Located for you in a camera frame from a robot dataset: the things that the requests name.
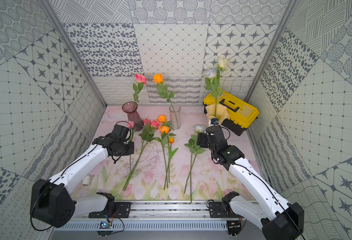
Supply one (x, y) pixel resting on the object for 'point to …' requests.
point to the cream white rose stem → (216, 88)
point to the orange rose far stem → (162, 119)
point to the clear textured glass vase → (175, 114)
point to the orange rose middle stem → (165, 129)
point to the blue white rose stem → (212, 83)
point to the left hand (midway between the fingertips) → (131, 146)
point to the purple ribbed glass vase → (130, 108)
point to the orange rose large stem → (162, 88)
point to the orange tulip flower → (171, 141)
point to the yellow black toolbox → (241, 113)
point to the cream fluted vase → (222, 112)
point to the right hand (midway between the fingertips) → (205, 137)
